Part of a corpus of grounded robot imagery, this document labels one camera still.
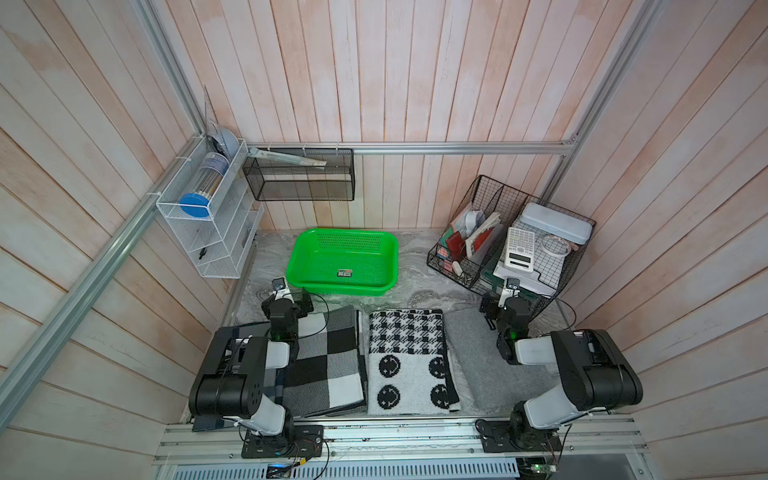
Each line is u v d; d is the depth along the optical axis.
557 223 0.94
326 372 0.82
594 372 0.46
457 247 1.07
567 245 0.88
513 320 0.72
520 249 0.86
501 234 1.01
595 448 0.73
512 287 0.80
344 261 1.11
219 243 0.78
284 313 0.70
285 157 0.93
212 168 0.76
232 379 0.45
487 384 0.79
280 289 0.78
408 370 0.81
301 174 1.06
